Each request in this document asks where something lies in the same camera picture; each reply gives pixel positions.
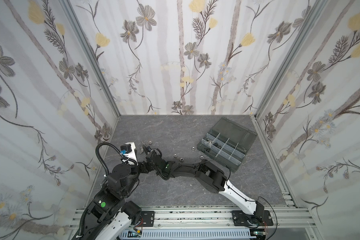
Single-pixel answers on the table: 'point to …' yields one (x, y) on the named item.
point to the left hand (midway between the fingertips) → (144, 148)
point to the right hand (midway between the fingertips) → (143, 153)
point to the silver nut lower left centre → (181, 159)
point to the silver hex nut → (201, 157)
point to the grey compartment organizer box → (227, 142)
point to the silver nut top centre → (193, 148)
